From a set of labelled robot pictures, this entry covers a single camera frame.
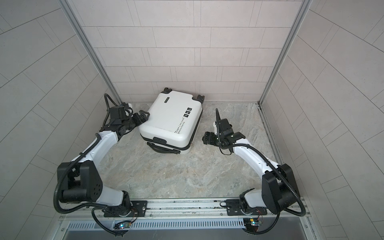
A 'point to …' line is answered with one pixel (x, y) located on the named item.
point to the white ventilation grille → (113, 225)
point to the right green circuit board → (252, 224)
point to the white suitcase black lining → (170, 123)
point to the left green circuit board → (124, 225)
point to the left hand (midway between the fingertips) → (147, 113)
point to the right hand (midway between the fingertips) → (206, 139)
